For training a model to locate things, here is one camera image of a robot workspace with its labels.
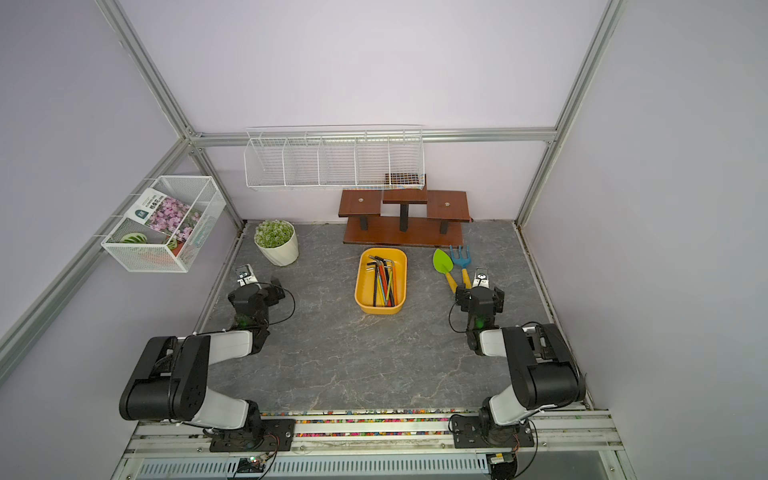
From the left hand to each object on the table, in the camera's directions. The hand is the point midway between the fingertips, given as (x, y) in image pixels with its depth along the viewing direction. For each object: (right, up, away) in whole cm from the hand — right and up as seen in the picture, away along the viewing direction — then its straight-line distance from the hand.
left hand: (260, 281), depth 91 cm
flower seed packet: (-17, +19, -17) cm, 30 cm away
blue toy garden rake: (+67, +5, +17) cm, 69 cm away
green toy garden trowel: (+60, +5, +17) cm, 62 cm away
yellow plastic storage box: (+31, 0, +12) cm, 33 cm away
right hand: (+69, -1, +3) cm, 69 cm away
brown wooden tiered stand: (+60, +24, +11) cm, 65 cm away
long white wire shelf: (+22, +41, +8) cm, 47 cm away
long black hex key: (+35, +1, +12) cm, 37 cm away
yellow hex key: (+41, -1, +11) cm, 42 cm away
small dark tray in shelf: (+44, +34, +8) cm, 56 cm away
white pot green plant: (+2, +13, +8) cm, 16 cm away
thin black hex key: (+35, -1, +11) cm, 36 cm away
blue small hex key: (+38, -4, +8) cm, 39 cm away
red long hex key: (+38, -2, +10) cm, 39 cm away
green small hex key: (+40, -1, +11) cm, 41 cm away
